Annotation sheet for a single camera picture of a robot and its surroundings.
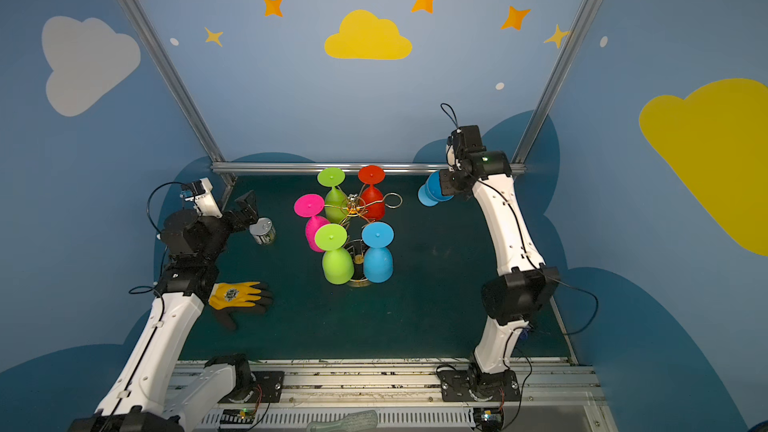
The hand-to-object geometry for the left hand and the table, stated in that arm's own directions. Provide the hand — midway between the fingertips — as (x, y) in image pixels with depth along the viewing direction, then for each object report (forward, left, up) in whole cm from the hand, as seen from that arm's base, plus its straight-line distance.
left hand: (234, 195), depth 73 cm
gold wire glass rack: (-3, -29, -6) cm, 30 cm away
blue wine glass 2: (-12, -36, -10) cm, 39 cm away
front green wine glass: (-13, -26, -11) cm, 31 cm away
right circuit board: (-42, -64, -35) cm, 85 cm away
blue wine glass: (+4, -49, -3) cm, 50 cm away
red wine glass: (+2, -34, -3) cm, 34 cm away
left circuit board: (-42, -2, -35) cm, 55 cm away
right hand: (+10, -57, -3) cm, 58 cm away
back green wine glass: (+6, -23, -9) cm, 26 cm away
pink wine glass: (-1, -19, -3) cm, 19 cm away
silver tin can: (+8, +3, -26) cm, 28 cm away
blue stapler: (-31, -64, -3) cm, 72 cm away
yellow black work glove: (-15, +7, -29) cm, 33 cm away
